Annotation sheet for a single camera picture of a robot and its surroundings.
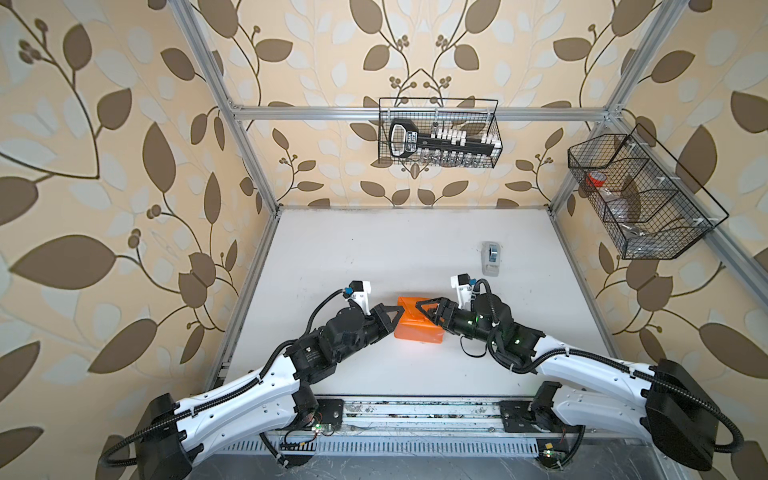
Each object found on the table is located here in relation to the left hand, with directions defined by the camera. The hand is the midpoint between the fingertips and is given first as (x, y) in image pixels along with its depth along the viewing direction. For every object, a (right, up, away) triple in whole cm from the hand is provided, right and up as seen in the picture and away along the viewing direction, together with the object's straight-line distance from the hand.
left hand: (409, 309), depth 70 cm
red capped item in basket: (+57, +35, +18) cm, 69 cm away
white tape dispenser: (+30, +10, +32) cm, 44 cm away
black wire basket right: (+60, +25, +4) cm, 65 cm away
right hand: (+3, -2, +5) cm, 6 cm away
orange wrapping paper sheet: (+2, -6, +7) cm, 9 cm away
